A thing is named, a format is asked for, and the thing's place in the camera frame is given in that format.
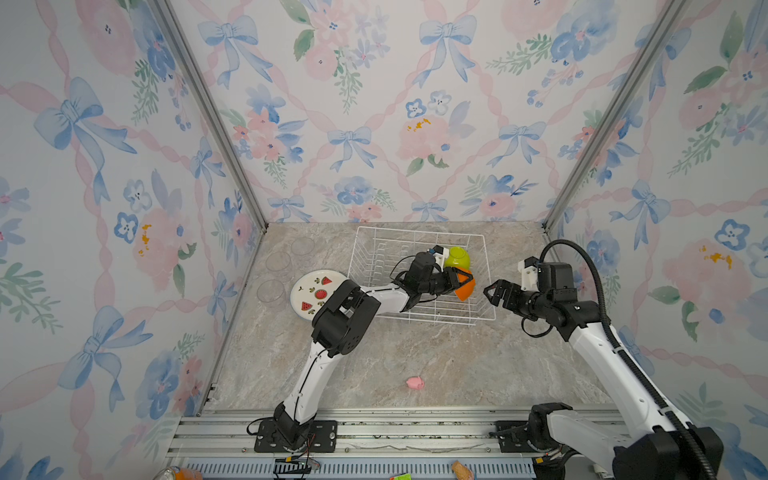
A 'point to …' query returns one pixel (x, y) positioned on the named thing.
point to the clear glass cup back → (277, 261)
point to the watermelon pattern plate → (311, 289)
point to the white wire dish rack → (378, 252)
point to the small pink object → (415, 383)
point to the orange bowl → (465, 291)
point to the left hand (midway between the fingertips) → (475, 278)
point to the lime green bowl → (458, 257)
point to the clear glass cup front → (302, 246)
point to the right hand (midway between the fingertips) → (497, 293)
